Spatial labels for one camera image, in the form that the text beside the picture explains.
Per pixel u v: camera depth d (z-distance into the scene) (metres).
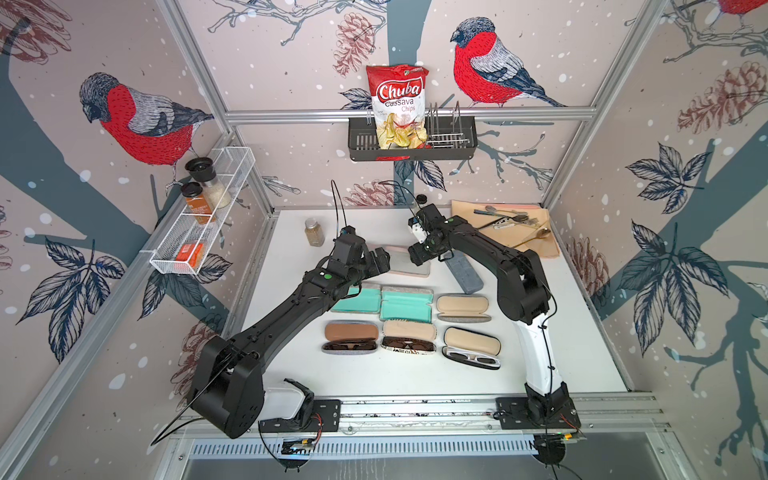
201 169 0.71
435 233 0.75
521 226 1.14
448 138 0.95
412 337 0.85
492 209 1.20
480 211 1.21
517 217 1.17
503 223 1.14
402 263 0.98
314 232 1.04
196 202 0.70
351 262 0.65
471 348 0.83
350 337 0.85
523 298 0.57
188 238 0.72
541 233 1.10
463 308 0.93
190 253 0.64
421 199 1.11
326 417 0.73
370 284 0.90
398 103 0.81
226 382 0.40
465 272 0.98
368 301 0.92
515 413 0.73
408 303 0.92
